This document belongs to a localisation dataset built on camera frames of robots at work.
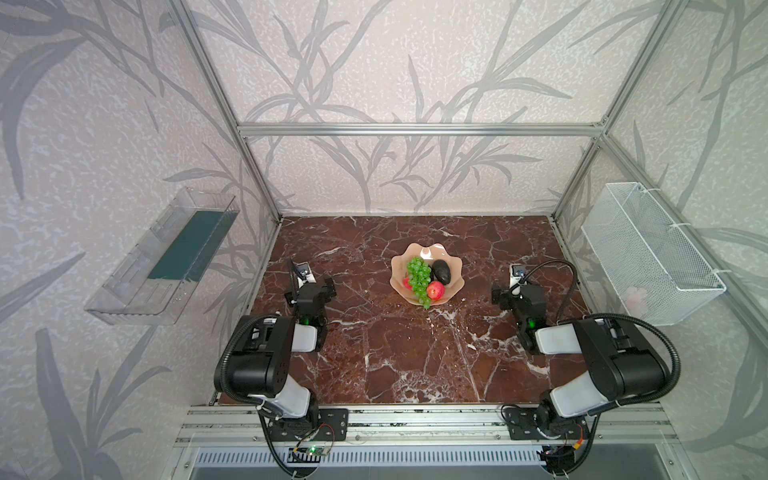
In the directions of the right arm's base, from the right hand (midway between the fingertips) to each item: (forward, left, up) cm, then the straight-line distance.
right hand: (513, 272), depth 95 cm
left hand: (0, +64, +3) cm, 64 cm away
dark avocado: (+1, +23, -1) cm, 23 cm away
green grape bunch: (-3, +30, +2) cm, 30 cm away
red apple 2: (-5, +25, -2) cm, 26 cm away
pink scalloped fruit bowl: (+11, +26, -4) cm, 28 cm away
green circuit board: (-46, +56, -6) cm, 73 cm away
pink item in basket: (-18, -22, +14) cm, 32 cm away
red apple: (-3, +35, -2) cm, 35 cm away
